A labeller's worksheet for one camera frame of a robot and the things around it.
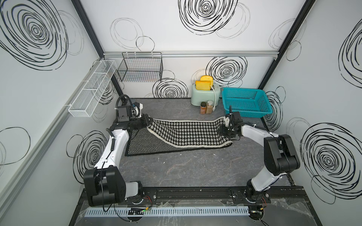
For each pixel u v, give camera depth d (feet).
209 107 3.45
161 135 2.78
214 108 3.58
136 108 2.33
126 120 2.07
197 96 3.48
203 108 3.45
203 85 3.43
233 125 2.52
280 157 1.54
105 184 1.35
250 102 3.92
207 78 3.45
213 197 2.47
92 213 2.28
